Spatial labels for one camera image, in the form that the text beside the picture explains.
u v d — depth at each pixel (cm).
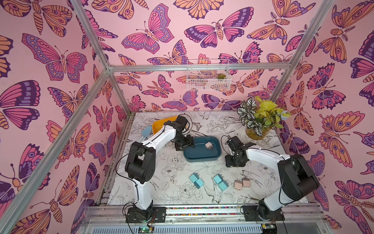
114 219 73
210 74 97
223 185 81
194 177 85
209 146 97
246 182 84
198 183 82
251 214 73
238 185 82
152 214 73
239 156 68
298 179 45
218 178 84
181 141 78
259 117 85
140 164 50
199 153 99
